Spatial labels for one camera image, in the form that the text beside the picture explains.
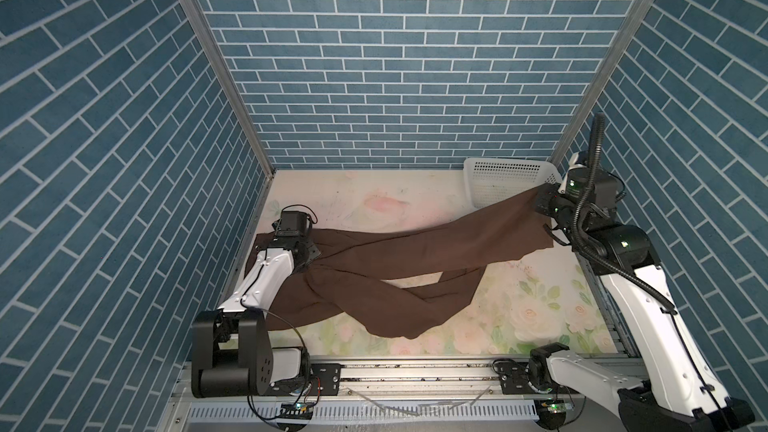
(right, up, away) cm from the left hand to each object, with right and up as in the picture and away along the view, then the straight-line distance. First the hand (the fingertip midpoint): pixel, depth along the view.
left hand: (310, 252), depth 88 cm
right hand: (+60, +20, -21) cm, 66 cm away
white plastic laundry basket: (+62, +23, +27) cm, 72 cm away
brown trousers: (+25, -9, +2) cm, 26 cm away
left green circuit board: (+2, -36, -16) cm, 39 cm away
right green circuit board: (+65, -34, -18) cm, 75 cm away
